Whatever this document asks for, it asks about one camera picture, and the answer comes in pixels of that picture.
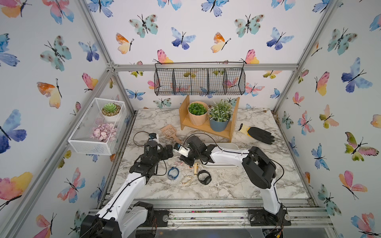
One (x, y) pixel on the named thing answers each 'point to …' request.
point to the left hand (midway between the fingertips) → (167, 146)
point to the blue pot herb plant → (219, 114)
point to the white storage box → (226, 146)
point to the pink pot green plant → (198, 112)
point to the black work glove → (258, 134)
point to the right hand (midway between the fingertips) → (181, 156)
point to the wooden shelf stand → (184, 122)
